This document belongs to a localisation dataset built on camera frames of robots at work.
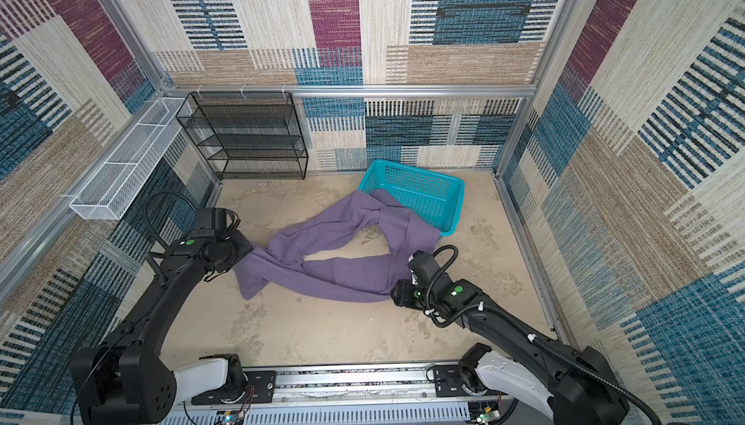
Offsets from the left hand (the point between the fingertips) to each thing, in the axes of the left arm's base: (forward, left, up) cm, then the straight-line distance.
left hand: (245, 242), depth 83 cm
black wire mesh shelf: (+46, +10, +2) cm, 47 cm away
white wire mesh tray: (+4, +27, +19) cm, 33 cm away
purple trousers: (-1, -9, -8) cm, 12 cm away
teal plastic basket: (+27, -60, -13) cm, 67 cm away
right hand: (-14, -43, -7) cm, 46 cm away
